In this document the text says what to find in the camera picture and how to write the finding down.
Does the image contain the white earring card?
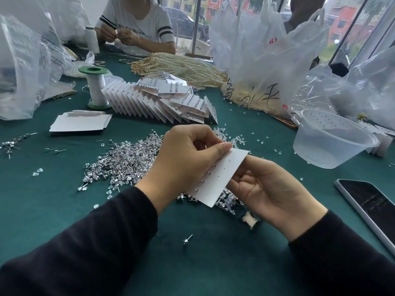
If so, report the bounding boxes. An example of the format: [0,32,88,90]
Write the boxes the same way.
[185,147,250,208]

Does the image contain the clear plastic earring backs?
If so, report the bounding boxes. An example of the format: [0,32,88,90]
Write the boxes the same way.
[213,126,251,215]

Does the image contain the green spool of white thread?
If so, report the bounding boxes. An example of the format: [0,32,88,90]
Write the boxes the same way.
[77,66,112,111]

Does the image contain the small gold foil scrap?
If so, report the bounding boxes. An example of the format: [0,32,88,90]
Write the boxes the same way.
[242,211,260,230]

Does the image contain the heap of clear plastic bags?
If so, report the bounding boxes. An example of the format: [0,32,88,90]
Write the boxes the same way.
[290,46,395,133]

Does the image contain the row of white cards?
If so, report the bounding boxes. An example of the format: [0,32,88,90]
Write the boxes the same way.
[101,72,219,125]

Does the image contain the small bag of pearls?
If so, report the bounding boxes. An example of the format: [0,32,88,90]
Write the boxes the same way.
[63,51,112,78]

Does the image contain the pile of silver stud earrings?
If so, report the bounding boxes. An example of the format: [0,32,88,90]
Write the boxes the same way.
[77,129,216,204]

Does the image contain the large clear plastic bag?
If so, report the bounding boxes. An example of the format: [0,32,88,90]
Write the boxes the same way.
[0,14,76,120]

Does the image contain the white thread cone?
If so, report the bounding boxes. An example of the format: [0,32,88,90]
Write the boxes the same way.
[85,26,101,54]

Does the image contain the orange and black tool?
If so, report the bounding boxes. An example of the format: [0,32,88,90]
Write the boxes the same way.
[268,113,298,130]

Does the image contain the white handwritten plastic bag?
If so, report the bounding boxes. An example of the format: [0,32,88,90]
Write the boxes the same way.
[209,0,330,118]

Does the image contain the pile of pearl strands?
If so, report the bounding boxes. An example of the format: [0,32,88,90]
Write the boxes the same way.
[118,52,228,89]

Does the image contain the person's left forearm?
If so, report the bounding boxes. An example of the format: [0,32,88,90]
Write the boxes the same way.
[0,186,158,296]

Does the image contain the clear plastic bowl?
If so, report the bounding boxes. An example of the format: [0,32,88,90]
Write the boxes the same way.
[292,109,380,170]

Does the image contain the white red-printed plastic bag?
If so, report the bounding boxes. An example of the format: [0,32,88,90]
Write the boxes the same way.
[40,0,90,44]

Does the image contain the small scatter of silver studs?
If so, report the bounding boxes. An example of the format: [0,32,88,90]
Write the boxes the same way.
[0,132,38,159]

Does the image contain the stack of white cards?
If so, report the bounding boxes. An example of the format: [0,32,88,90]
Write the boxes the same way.
[49,110,113,133]

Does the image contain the person's right forearm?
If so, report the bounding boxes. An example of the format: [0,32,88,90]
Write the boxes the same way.
[288,210,395,296]

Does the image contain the person's right hand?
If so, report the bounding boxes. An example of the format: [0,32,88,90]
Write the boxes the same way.
[226,154,328,243]

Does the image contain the white-edged smartphone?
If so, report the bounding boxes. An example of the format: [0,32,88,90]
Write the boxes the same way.
[334,178,395,256]

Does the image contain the dark parked car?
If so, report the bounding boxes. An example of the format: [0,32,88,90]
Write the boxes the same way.
[163,7,210,40]

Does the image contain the person's left hand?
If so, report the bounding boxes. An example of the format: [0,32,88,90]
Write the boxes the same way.
[135,124,234,215]

